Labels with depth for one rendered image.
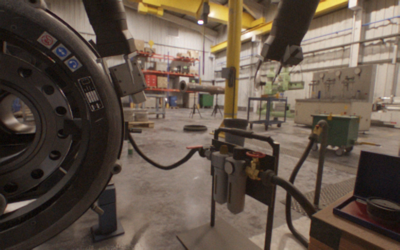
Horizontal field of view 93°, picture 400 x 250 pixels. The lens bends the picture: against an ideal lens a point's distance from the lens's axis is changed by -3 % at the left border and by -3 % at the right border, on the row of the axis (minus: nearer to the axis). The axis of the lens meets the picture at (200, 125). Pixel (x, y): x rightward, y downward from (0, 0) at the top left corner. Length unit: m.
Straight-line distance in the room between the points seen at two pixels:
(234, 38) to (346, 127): 2.44
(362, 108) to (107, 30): 6.06
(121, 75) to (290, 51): 0.52
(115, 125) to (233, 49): 3.60
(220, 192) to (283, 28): 0.70
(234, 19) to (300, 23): 3.83
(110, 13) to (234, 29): 3.83
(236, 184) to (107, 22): 0.69
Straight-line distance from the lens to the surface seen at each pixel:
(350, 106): 5.90
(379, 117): 9.47
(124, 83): 0.72
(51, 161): 0.83
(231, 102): 3.99
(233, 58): 4.08
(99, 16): 0.47
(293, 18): 0.47
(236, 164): 0.80
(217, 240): 1.14
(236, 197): 0.87
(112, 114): 0.68
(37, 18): 0.70
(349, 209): 0.55
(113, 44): 0.48
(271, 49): 0.47
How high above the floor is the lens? 0.69
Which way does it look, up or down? 7 degrees down
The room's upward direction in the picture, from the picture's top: 2 degrees clockwise
